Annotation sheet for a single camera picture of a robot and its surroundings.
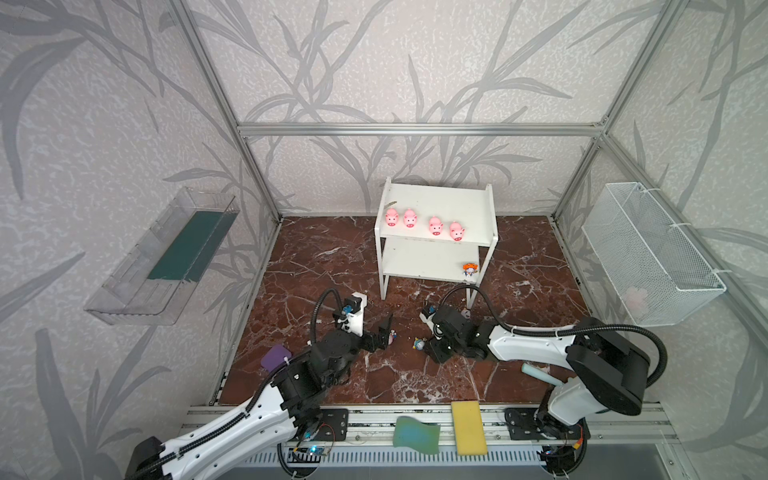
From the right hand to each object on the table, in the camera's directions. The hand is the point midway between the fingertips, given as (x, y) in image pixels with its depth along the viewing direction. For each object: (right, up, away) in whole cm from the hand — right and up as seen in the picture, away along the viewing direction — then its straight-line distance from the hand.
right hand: (428, 336), depth 88 cm
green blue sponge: (-5, -18, -16) cm, 25 cm away
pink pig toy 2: (-6, +34, -16) cm, 38 cm away
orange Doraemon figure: (+11, +21, -6) cm, 24 cm away
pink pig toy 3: (0, +32, -17) cm, 37 cm away
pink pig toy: (-10, +34, -16) cm, 39 cm away
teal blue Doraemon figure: (-3, -1, -3) cm, 4 cm away
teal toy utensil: (+30, -8, -9) cm, 32 cm away
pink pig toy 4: (+5, +31, -18) cm, 36 cm away
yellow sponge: (+9, -18, -15) cm, 25 cm away
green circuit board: (-28, -22, -17) cm, 40 cm away
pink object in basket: (+50, +13, -15) cm, 54 cm away
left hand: (-13, +13, -13) cm, 23 cm away
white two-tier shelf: (-4, +25, +1) cm, 25 cm away
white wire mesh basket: (+47, +22, -25) cm, 57 cm away
